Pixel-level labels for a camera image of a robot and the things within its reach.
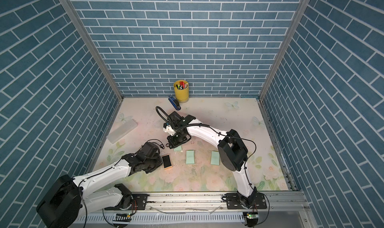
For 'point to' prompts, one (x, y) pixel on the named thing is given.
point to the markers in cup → (181, 86)
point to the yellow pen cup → (182, 91)
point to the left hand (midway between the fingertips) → (167, 163)
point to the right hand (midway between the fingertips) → (171, 147)
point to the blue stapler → (174, 102)
